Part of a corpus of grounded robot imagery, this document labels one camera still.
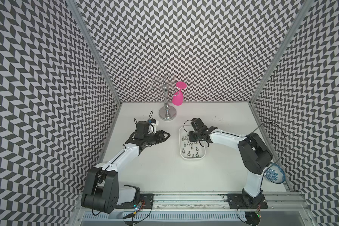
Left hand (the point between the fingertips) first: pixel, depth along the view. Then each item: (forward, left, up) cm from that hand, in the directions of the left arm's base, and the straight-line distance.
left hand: (167, 137), depth 84 cm
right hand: (+5, -16, -10) cm, 19 cm away
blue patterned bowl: (-18, -63, -12) cm, 66 cm away
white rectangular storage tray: (-3, -14, -12) cm, 18 cm away
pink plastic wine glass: (+29, -7, +5) cm, 30 cm away
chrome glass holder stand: (+29, +2, -12) cm, 31 cm away
